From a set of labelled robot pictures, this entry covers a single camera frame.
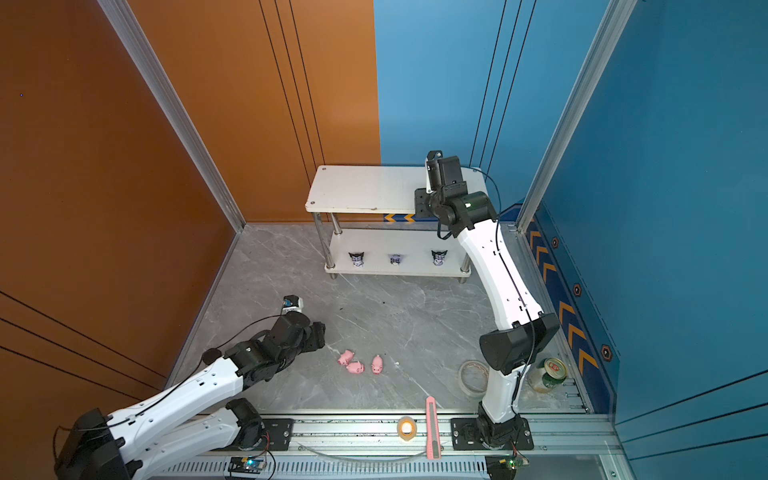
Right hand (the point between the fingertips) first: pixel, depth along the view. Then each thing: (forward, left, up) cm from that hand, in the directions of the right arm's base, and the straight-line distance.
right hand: (424, 196), depth 77 cm
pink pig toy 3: (-31, +13, -34) cm, 48 cm away
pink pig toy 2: (-32, +19, -35) cm, 51 cm away
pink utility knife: (-47, -1, -36) cm, 59 cm away
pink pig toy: (-29, +22, -34) cm, 50 cm away
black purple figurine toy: (+1, -6, -26) cm, 26 cm away
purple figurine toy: (+1, +8, -26) cm, 28 cm away
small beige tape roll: (-48, +5, -37) cm, 60 cm away
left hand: (-23, +30, -27) cm, 46 cm away
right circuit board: (-53, -20, -37) cm, 67 cm away
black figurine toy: (0, +20, -25) cm, 32 cm away
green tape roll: (-36, -32, -27) cm, 55 cm away
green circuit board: (-53, +44, -37) cm, 79 cm away
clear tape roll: (-34, -14, -37) cm, 52 cm away
